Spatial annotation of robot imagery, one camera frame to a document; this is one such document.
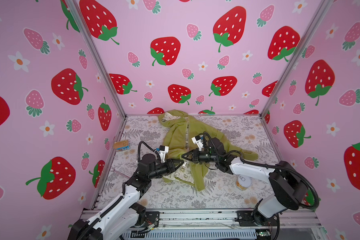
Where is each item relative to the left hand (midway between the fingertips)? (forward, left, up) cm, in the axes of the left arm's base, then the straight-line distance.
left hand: (183, 163), depth 74 cm
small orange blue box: (+20, +43, -15) cm, 50 cm away
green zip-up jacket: (+32, +1, -16) cm, 36 cm away
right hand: (+3, +1, 0) cm, 4 cm away
